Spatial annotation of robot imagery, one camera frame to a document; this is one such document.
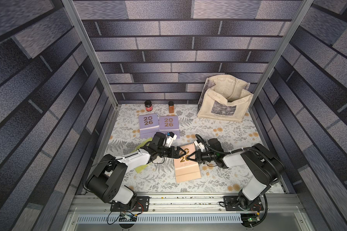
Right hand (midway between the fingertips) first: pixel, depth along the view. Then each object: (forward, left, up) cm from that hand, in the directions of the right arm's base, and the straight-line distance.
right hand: (186, 158), depth 86 cm
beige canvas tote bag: (+48, -31, +7) cm, 58 cm away
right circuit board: (-30, -31, -5) cm, 43 cm away
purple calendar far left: (+26, +27, -1) cm, 38 cm away
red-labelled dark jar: (+42, +29, +3) cm, 51 cm away
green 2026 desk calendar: (-6, +28, -3) cm, 29 cm away
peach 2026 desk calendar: (-7, 0, 0) cm, 7 cm away
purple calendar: (+28, +12, -2) cm, 31 cm away
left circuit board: (-31, +30, -4) cm, 43 cm away
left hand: (+1, +3, +5) cm, 6 cm away
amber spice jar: (+40, +11, +4) cm, 42 cm away
